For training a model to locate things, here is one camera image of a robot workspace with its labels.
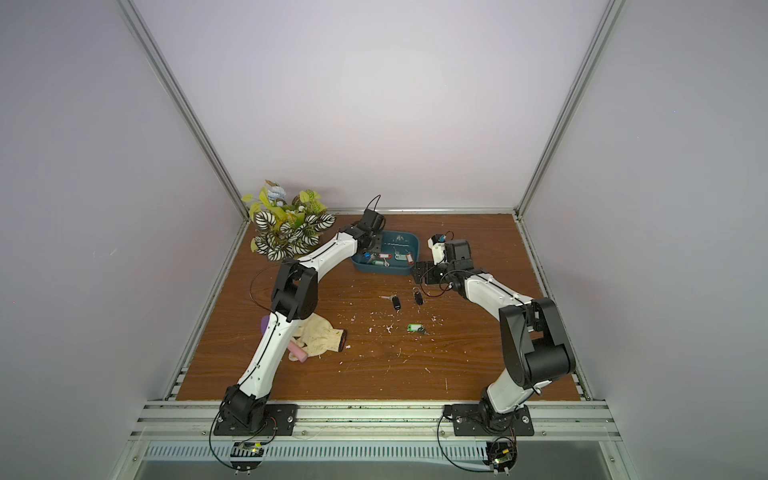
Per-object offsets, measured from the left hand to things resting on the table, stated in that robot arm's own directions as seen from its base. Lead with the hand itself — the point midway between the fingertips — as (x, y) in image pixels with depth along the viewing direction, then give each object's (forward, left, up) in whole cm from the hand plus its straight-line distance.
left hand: (377, 240), depth 109 cm
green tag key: (-33, -13, -3) cm, 35 cm away
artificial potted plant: (-13, +25, +21) cm, 35 cm away
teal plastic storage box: (-5, -8, -2) cm, 10 cm away
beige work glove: (-36, +17, -2) cm, 40 cm away
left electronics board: (-65, +29, -6) cm, 72 cm away
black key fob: (-24, -7, -2) cm, 26 cm away
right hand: (-16, -17, +8) cm, 24 cm away
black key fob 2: (-23, -15, -2) cm, 28 cm away
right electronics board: (-64, -33, -3) cm, 72 cm away
